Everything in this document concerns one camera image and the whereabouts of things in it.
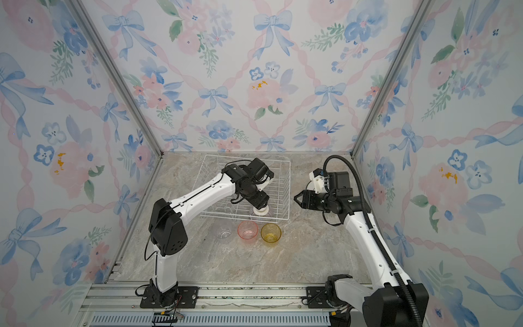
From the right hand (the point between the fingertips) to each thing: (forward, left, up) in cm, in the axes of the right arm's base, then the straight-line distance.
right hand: (300, 197), depth 78 cm
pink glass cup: (-6, +21, -18) cm, 29 cm away
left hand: (+3, +15, -5) cm, 17 cm away
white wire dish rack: (+17, +7, -19) cm, 26 cm away
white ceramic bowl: (0, +15, -12) cm, 20 cm away
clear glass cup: (-6, +32, -20) cm, 38 cm away
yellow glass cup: (-7, +11, -19) cm, 23 cm away
